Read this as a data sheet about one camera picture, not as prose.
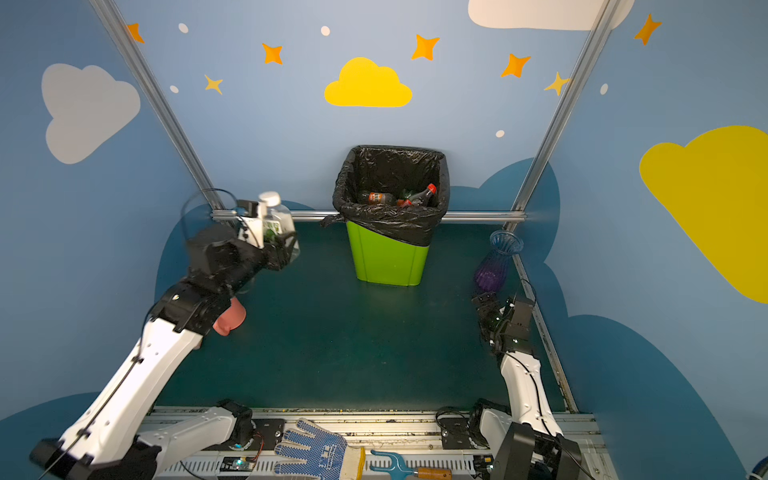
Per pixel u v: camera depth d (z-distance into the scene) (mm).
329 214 805
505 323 649
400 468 703
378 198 957
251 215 539
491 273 1081
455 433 749
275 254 574
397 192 984
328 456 713
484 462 720
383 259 914
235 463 708
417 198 852
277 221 606
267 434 750
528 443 403
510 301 640
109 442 362
